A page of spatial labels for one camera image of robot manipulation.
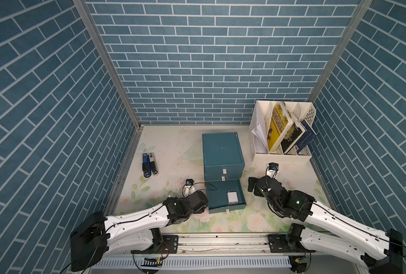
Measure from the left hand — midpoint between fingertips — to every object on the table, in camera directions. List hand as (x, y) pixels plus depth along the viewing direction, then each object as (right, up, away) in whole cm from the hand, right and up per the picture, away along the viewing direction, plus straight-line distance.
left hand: (203, 204), depth 81 cm
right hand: (+25, +12, -4) cm, 28 cm away
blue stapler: (-33, +17, +14) cm, 39 cm away
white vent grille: (-27, -20, -11) cm, 35 cm away
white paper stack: (+31, +28, +9) cm, 43 cm away
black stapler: (-29, +17, +15) cm, 37 cm away
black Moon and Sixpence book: (+51, +34, +15) cm, 63 cm away
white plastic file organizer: (+61, +49, +20) cm, 80 cm away
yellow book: (+42, +40, +12) cm, 60 cm away
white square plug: (+15, +2, +3) cm, 15 cm away
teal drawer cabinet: (+9, +21, -6) cm, 24 cm away
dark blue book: (+60, +34, +15) cm, 70 cm away
